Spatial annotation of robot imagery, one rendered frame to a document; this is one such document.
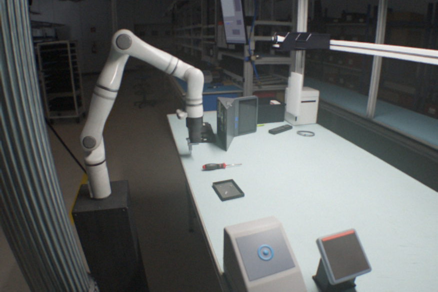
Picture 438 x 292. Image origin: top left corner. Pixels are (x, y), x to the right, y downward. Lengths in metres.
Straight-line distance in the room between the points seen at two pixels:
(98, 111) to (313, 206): 0.86
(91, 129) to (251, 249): 0.80
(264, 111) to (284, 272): 1.23
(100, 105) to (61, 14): 11.94
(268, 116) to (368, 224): 1.00
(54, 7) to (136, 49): 12.08
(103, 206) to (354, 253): 0.98
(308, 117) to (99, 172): 1.22
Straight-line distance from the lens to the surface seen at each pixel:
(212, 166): 1.12
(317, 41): 1.48
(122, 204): 1.24
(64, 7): 12.97
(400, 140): 2.15
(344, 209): 0.97
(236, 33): 2.62
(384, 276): 0.79
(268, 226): 0.61
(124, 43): 1.06
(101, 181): 1.25
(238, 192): 0.98
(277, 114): 1.73
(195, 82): 1.11
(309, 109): 1.73
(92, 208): 1.26
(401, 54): 1.21
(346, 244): 0.66
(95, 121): 1.13
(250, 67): 2.95
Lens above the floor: 1.53
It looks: 19 degrees down
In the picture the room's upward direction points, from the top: straight up
